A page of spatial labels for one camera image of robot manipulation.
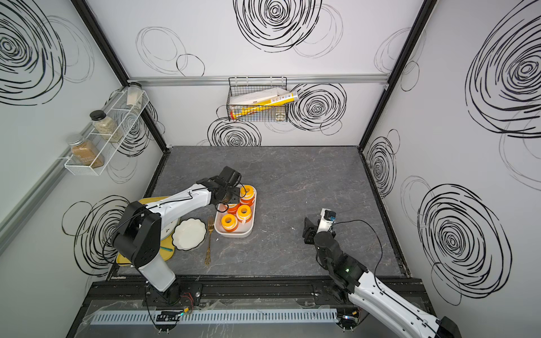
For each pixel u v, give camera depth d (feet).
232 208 2.98
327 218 2.23
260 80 2.98
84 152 2.07
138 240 1.48
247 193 3.00
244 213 2.92
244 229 2.90
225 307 2.34
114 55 2.74
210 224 2.92
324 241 1.98
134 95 2.84
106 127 2.32
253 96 2.89
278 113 2.86
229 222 2.84
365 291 1.75
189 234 2.76
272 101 2.77
